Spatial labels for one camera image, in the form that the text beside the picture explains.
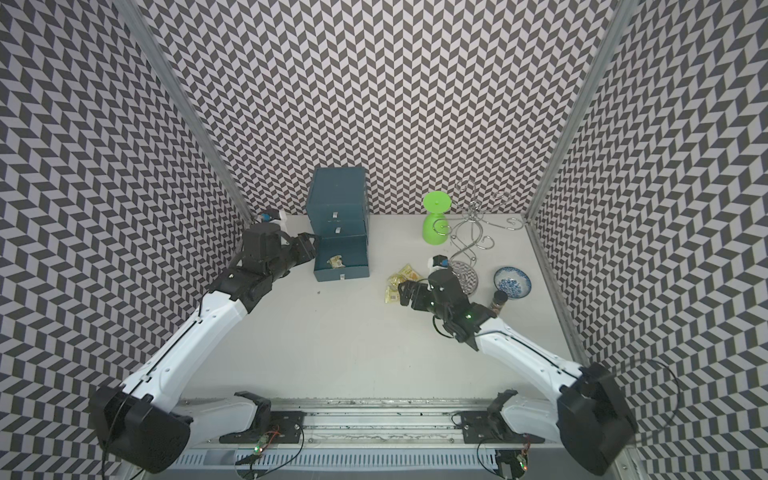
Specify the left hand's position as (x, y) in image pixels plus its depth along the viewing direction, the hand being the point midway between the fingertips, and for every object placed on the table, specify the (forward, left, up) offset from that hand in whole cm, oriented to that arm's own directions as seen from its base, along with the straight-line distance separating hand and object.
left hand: (310, 242), depth 78 cm
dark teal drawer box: (+19, -4, -6) cm, 21 cm away
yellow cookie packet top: (+6, -27, -24) cm, 36 cm away
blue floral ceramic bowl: (+3, -61, -25) cm, 66 cm away
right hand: (-8, -27, -13) cm, 31 cm away
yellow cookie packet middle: (+4, -22, -25) cm, 33 cm away
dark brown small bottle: (-8, -53, -17) cm, 56 cm away
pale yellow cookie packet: (+10, -2, -23) cm, 25 cm away
